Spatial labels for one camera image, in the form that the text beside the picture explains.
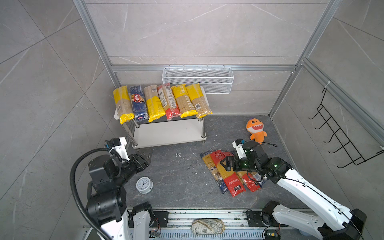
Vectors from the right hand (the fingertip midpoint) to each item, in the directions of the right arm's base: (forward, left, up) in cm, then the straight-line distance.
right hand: (227, 161), depth 74 cm
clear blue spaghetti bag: (-13, -10, +9) cm, 18 cm away
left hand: (-3, +35, +18) cm, 40 cm away
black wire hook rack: (-1, -49, +14) cm, 51 cm away
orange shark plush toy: (+30, -26, -10) cm, 41 cm away
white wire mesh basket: (+55, +1, +12) cm, 57 cm away
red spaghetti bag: (-12, -7, +5) cm, 15 cm away
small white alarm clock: (-6, +45, -14) cm, 48 cm away
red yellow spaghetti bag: (-4, -3, -13) cm, 14 cm away
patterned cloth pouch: (-26, +11, -14) cm, 32 cm away
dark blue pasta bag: (+8, +7, -15) cm, 18 cm away
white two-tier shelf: (+32, +42, -16) cm, 56 cm away
